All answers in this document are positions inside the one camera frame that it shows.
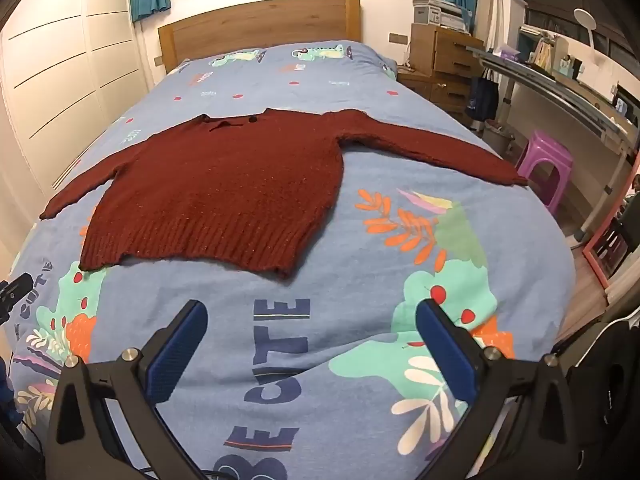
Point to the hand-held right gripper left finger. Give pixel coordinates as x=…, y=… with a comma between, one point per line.
x=176, y=355

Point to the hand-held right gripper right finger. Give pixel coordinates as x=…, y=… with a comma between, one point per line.
x=447, y=355

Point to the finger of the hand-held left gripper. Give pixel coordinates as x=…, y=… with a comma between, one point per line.
x=16, y=290

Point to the dark red knit sweater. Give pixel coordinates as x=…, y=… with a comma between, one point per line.
x=225, y=195

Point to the person's left hand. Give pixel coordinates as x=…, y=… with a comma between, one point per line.
x=5, y=390

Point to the printed blue blanket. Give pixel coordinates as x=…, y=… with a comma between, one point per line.
x=350, y=270

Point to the black chair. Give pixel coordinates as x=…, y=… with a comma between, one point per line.
x=605, y=390

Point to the pink framed mirror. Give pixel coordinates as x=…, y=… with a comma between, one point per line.
x=597, y=260

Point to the purple plastic stool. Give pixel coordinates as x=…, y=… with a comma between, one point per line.
x=545, y=165

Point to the white wardrobe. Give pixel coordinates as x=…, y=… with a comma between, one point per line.
x=70, y=75

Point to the navy tote bag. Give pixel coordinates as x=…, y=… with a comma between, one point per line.
x=484, y=95

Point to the grey tilting desk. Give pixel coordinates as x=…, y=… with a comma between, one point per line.
x=560, y=95

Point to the wooden drawer cabinet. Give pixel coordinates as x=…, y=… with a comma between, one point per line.
x=445, y=67

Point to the wooden headboard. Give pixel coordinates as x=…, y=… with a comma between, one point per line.
x=260, y=27

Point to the white printer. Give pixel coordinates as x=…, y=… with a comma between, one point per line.
x=440, y=11

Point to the white desk lamp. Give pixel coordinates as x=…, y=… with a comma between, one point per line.
x=586, y=22

